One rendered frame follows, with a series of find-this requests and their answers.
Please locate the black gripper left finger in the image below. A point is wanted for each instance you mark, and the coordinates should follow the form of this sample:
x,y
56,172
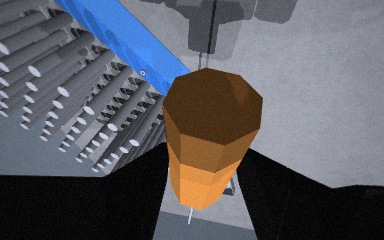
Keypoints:
x,y
123,205

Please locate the dark grey shallow open tray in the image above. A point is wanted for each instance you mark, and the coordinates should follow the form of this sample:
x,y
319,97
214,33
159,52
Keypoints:
x,y
230,189

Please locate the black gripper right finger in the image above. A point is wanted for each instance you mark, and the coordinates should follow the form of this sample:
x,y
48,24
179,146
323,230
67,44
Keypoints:
x,y
286,205

